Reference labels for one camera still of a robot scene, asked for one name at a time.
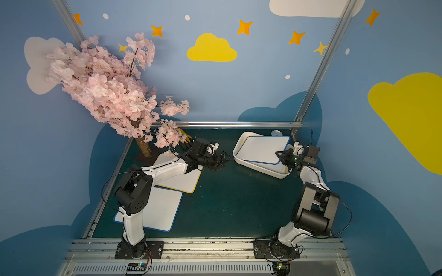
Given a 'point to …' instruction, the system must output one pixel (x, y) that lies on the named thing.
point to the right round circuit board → (281, 268)
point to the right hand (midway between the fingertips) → (278, 151)
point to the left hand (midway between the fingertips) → (231, 159)
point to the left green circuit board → (136, 268)
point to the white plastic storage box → (238, 160)
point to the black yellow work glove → (186, 138)
